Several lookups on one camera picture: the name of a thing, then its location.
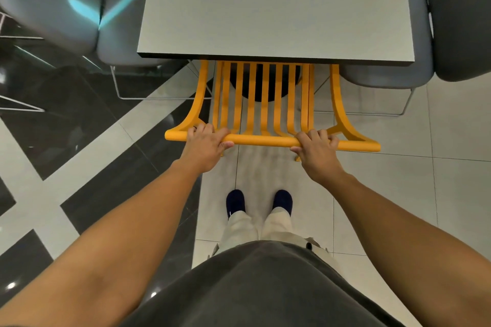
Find person's right hand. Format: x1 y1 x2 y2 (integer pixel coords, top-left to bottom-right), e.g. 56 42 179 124
289 129 346 185

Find person's left hand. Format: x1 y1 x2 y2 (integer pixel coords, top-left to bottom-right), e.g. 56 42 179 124
179 123 235 174

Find yellow slatted chair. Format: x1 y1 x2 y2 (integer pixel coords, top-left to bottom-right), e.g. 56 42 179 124
165 60 382 162

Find person's right forearm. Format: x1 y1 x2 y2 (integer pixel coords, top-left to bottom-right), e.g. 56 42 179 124
329 173 491 327

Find person's left forearm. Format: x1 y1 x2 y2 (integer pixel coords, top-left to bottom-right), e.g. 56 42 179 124
0 160 202 327

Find person's right navy shoe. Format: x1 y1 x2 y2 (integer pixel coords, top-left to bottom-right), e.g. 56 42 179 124
272 189 294 217

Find person's navy shoe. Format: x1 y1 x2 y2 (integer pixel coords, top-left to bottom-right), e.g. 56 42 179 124
225 189 246 218
272 189 294 217

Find person's left navy shoe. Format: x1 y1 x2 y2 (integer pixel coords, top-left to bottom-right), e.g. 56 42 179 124
225 189 246 218

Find person's beige trousers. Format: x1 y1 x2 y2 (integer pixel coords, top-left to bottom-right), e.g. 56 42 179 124
211 209 342 274

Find person's dark gray shirt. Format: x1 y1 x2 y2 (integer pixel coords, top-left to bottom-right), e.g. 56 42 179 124
122 240 407 327

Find white square table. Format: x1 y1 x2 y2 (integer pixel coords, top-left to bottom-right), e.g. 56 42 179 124
137 0 416 103

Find gray chair with wire legs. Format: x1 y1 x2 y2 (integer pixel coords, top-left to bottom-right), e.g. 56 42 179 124
313 0 491 116
0 0 214 101

